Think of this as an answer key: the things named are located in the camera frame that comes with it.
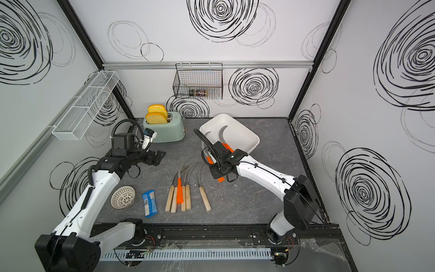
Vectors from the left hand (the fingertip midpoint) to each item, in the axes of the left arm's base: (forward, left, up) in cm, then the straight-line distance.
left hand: (155, 149), depth 79 cm
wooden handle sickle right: (-13, -23, -19) cm, 33 cm away
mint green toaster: (+22, -2, -11) cm, 24 cm away
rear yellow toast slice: (+28, +5, +1) cm, 28 cm away
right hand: (-6, -29, -9) cm, 31 cm away
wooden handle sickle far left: (-14, -6, -20) cm, 25 cm away
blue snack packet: (-20, +2, -19) cm, 28 cm away
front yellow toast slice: (+21, +6, -1) cm, 22 cm away
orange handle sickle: (-15, -11, -19) cm, 27 cm away
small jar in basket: (+29, -15, +11) cm, 35 cm away
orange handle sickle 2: (-6, -26, +1) cm, 27 cm away
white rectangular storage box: (+27, -41, -20) cm, 53 cm away
